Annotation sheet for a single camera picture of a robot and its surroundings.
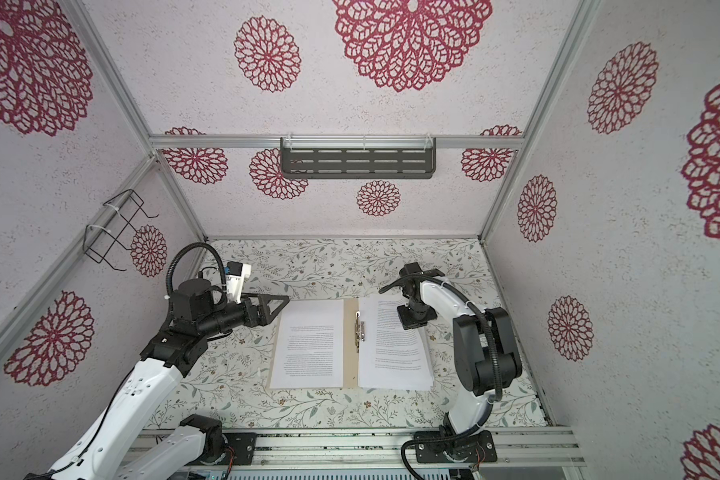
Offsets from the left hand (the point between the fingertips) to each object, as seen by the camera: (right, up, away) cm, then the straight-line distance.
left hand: (279, 304), depth 73 cm
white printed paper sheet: (+4, -15, +20) cm, 25 cm away
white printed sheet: (+30, -18, +15) cm, 38 cm away
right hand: (+37, -7, +19) cm, 42 cm away
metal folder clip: (+20, -11, +20) cm, 30 cm away
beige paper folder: (+17, -15, +19) cm, 30 cm away
